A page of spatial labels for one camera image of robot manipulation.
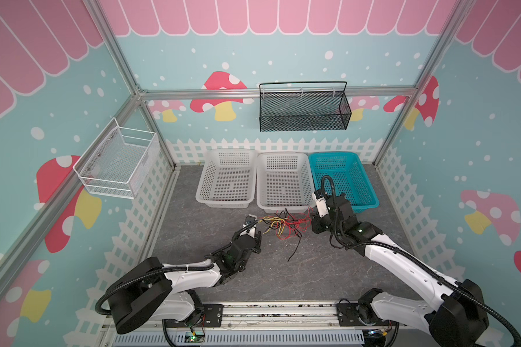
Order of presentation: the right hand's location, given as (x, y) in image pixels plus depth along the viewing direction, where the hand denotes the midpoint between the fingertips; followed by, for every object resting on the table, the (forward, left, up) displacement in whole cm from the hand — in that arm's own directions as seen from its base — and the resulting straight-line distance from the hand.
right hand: (312, 213), depth 82 cm
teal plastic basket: (+32, -26, -14) cm, 44 cm away
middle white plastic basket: (+29, +8, -15) cm, 34 cm away
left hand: (-3, +23, -7) cm, 24 cm away
